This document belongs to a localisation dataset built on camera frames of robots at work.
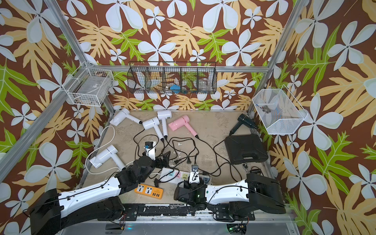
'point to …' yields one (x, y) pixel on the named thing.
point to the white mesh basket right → (279, 111)
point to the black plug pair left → (176, 161)
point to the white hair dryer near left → (111, 151)
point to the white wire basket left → (88, 86)
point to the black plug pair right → (189, 161)
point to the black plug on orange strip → (156, 181)
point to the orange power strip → (151, 191)
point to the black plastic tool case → (245, 149)
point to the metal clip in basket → (266, 108)
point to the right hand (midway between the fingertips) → (187, 177)
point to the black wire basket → (173, 77)
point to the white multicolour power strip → (175, 176)
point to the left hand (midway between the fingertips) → (164, 149)
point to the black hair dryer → (243, 118)
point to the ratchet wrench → (245, 166)
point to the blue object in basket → (175, 88)
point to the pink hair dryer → (181, 121)
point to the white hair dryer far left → (121, 115)
